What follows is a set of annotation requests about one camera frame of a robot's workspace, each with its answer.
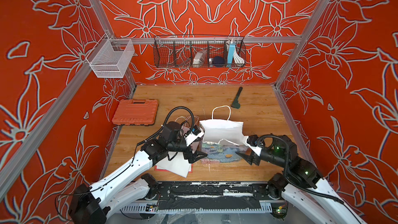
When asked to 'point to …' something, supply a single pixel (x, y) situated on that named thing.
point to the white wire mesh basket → (110, 58)
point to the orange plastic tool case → (136, 112)
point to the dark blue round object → (218, 61)
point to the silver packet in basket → (199, 58)
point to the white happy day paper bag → (178, 164)
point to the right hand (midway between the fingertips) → (238, 144)
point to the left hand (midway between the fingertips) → (202, 146)
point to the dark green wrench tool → (235, 103)
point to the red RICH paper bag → (158, 168)
